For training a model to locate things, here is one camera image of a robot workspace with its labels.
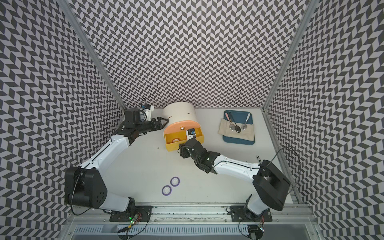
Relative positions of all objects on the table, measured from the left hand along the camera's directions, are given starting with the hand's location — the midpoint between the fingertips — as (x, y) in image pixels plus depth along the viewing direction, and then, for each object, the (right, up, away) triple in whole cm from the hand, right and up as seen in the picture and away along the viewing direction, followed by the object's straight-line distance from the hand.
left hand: (165, 122), depth 83 cm
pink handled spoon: (+43, -3, +22) cm, 48 cm away
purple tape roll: (+2, -37, -3) cm, 37 cm away
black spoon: (+47, -4, +22) cm, 52 cm away
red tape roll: (+6, -10, +5) cm, 13 cm away
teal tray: (+51, +4, +29) cm, 59 cm away
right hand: (+11, -13, -1) cm, 17 cm away
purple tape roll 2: (+6, -33, 0) cm, 34 cm away
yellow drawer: (+6, -13, -1) cm, 15 cm away
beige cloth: (+53, -8, +19) cm, 57 cm away
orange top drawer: (+9, -2, -2) cm, 10 cm away
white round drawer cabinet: (+8, +3, -1) cm, 8 cm away
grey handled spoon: (+51, -3, +22) cm, 56 cm away
